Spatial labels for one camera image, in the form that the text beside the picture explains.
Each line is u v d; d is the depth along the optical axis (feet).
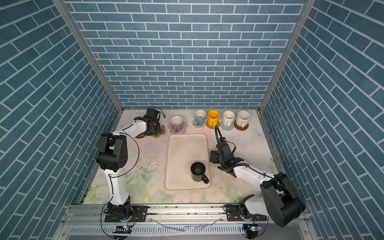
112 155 1.77
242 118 3.36
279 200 1.38
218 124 3.63
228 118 3.40
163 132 3.49
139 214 2.43
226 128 3.53
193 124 3.66
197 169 2.73
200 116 3.53
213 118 3.43
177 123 3.52
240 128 3.53
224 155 2.23
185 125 3.63
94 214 2.47
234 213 2.42
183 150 3.24
